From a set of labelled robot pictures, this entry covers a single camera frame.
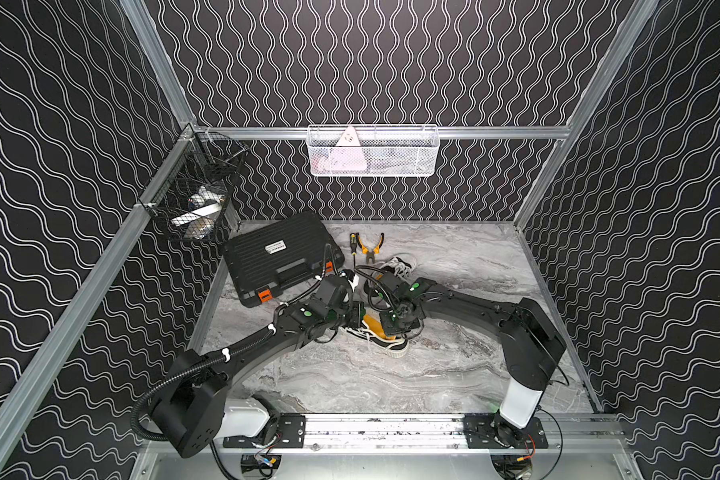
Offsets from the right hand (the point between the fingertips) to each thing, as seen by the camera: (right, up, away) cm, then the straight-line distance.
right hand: (390, 329), depth 88 cm
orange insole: (-4, +2, -7) cm, 9 cm away
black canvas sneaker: (+6, +19, +13) cm, 23 cm away
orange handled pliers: (-5, +22, +22) cm, 32 cm away
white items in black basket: (-53, +31, -6) cm, 62 cm away
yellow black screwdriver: (-12, +27, +25) cm, 39 cm away
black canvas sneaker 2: (0, -4, -4) cm, 6 cm away
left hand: (-7, +8, -6) cm, 12 cm away
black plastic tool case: (-36, +21, +14) cm, 44 cm away
